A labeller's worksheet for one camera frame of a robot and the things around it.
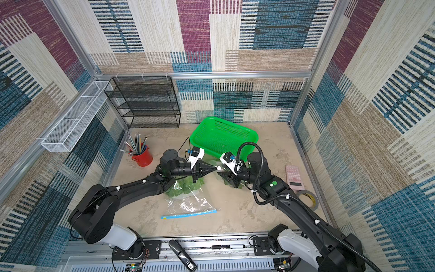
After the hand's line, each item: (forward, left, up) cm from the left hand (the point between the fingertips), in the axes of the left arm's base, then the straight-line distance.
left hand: (216, 169), depth 74 cm
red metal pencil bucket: (+17, +41, -16) cm, 48 cm away
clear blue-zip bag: (-7, +15, -15) cm, 22 cm away
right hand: (0, -4, -1) cm, 4 cm away
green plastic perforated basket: (+37, 0, -20) cm, 42 cm away
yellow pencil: (+24, +43, -9) cm, 50 cm away
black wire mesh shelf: (+52, +45, -3) cm, 69 cm away
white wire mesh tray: (+15, +62, +12) cm, 65 cm away
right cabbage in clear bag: (+1, +14, -16) cm, 22 cm away
